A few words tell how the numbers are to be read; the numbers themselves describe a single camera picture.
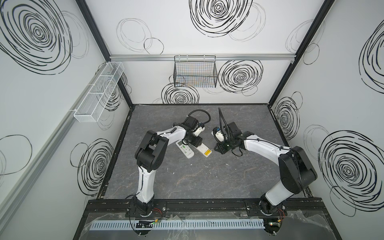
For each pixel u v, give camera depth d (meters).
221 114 0.77
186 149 0.94
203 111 0.82
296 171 0.44
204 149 0.94
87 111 0.71
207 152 0.92
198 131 0.90
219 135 0.81
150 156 0.53
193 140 0.87
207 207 0.75
